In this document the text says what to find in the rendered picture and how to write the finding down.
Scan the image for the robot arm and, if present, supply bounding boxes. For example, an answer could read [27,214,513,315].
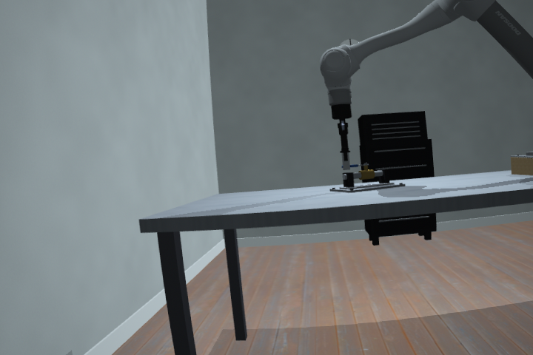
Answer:
[320,0,533,106]

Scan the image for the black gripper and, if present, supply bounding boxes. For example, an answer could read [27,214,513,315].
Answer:
[331,104,352,170]

